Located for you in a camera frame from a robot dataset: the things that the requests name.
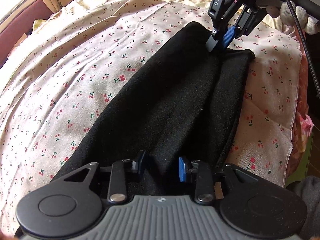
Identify cherry print white sheet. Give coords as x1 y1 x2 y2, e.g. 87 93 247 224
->
1 0 302 235

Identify black pants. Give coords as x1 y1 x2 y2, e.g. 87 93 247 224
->
57 22 255 195

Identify black cable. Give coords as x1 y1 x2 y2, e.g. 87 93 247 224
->
274 0 320 98

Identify white gloved right hand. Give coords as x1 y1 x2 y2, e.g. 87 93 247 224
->
266 1 319 35

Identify maroon window bench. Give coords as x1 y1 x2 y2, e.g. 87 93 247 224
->
1 0 53 67

